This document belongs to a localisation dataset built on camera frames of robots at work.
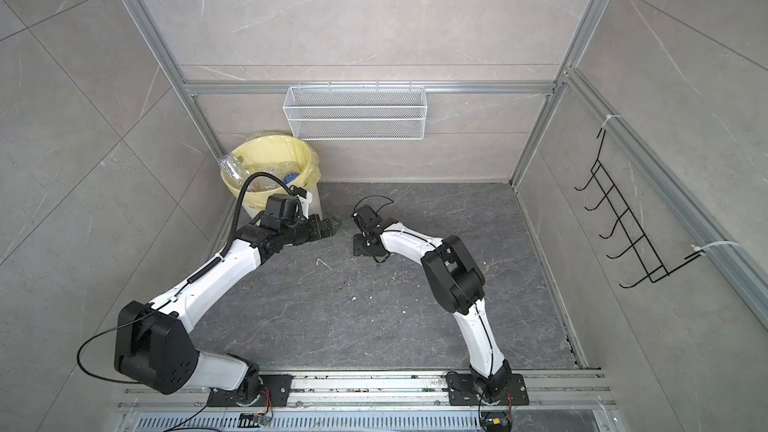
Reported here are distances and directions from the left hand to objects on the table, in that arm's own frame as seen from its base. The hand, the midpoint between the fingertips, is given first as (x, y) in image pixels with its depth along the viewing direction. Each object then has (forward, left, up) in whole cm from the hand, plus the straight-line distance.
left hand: (330, 219), depth 83 cm
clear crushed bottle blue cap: (+13, +28, +8) cm, 31 cm away
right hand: (+2, -8, -18) cm, 20 cm away
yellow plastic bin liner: (+25, +15, 0) cm, 30 cm away
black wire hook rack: (-20, -72, +12) cm, 75 cm away
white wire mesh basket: (+38, -6, +9) cm, 40 cm away
